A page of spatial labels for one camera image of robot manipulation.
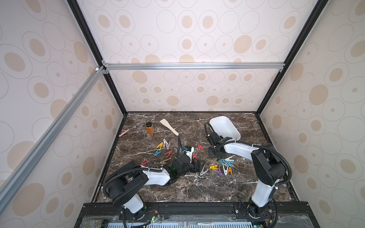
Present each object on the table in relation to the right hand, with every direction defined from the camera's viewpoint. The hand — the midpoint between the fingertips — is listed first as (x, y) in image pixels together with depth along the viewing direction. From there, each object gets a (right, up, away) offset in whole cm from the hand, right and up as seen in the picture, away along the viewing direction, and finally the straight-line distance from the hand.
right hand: (218, 153), depth 96 cm
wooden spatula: (-39, +22, +18) cm, 48 cm away
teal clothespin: (+6, -5, -5) cm, 9 cm away
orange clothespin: (+5, -9, -9) cm, 13 cm away
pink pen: (-69, +14, +10) cm, 71 cm away
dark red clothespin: (-49, -5, -5) cm, 50 cm away
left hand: (-11, -3, -14) cm, 18 cm away
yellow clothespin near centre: (-5, -8, -7) cm, 11 cm away
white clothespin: (-35, +5, +3) cm, 36 cm away
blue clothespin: (-42, 0, -1) cm, 42 cm away
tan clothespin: (-36, -5, -4) cm, 36 cm away
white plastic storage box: (+8, +18, +13) cm, 24 cm away
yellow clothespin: (-40, +5, +3) cm, 41 cm away
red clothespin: (-33, +1, -2) cm, 33 cm away
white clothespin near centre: (-12, -10, -9) cm, 18 cm away
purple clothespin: (-1, -10, -9) cm, 13 cm away
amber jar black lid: (-48, +17, +4) cm, 51 cm away
